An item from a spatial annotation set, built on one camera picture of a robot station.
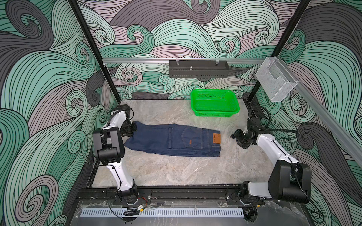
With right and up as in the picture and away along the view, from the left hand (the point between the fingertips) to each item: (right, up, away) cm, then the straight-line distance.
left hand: (132, 134), depth 91 cm
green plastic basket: (+63, +23, +28) cm, 72 cm away
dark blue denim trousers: (+27, -5, +4) cm, 28 cm away
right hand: (+67, -2, -4) cm, 67 cm away
